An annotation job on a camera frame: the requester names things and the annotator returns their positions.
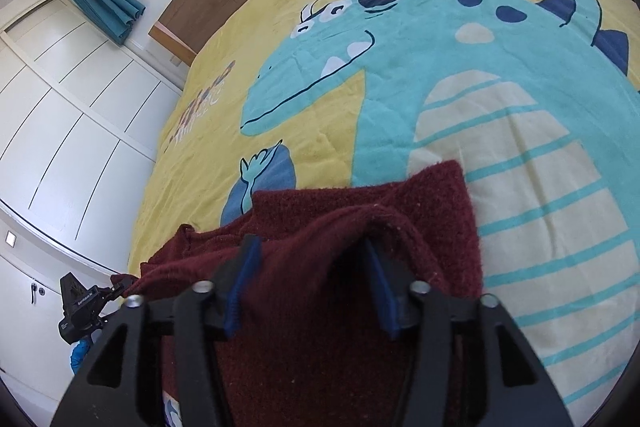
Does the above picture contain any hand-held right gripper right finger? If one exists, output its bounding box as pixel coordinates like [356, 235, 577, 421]
[362, 237, 576, 427]

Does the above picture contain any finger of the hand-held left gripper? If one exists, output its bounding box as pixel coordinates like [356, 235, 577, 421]
[100, 274, 136, 303]

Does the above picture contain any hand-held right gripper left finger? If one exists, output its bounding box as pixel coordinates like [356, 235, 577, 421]
[50, 234, 263, 427]

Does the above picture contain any dark red knitted sweater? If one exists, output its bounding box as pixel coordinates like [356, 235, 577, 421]
[120, 159, 483, 427]

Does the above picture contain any white wardrobe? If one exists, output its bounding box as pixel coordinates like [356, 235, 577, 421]
[0, 0, 183, 378]

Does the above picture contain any bed with dinosaur duvet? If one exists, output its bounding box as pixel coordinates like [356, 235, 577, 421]
[127, 0, 640, 427]

